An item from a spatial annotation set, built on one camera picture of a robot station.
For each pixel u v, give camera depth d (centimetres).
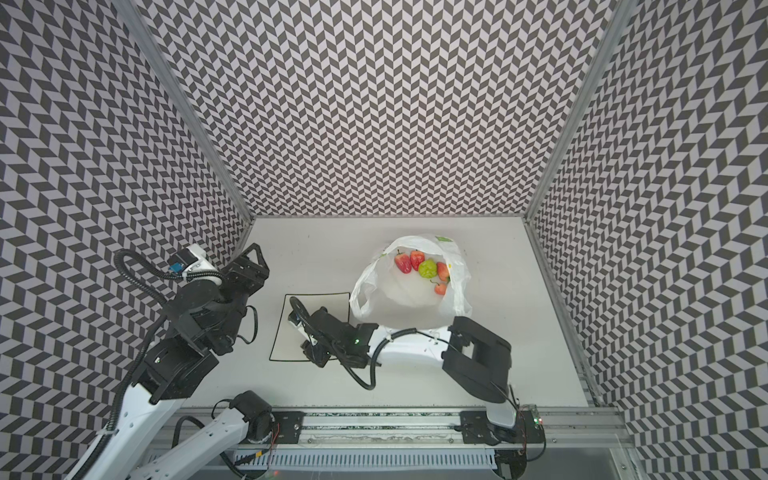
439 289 96
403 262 101
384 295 96
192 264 49
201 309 41
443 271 98
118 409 40
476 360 46
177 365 41
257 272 55
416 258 102
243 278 53
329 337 59
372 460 69
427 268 97
